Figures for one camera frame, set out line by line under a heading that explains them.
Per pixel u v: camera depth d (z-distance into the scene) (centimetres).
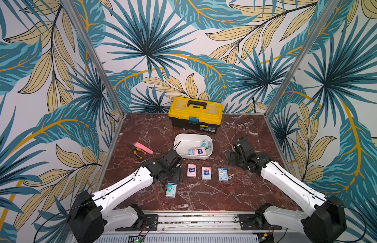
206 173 88
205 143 98
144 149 99
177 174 71
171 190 82
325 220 38
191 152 95
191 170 88
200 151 93
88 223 37
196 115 98
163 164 60
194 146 101
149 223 73
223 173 88
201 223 75
